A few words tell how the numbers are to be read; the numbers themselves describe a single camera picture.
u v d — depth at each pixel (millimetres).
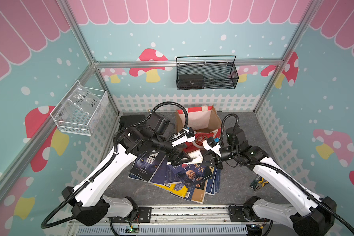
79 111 723
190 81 872
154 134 459
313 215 376
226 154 587
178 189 792
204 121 964
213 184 810
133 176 856
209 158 592
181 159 521
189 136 530
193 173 659
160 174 847
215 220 735
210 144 545
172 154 515
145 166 876
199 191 778
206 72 935
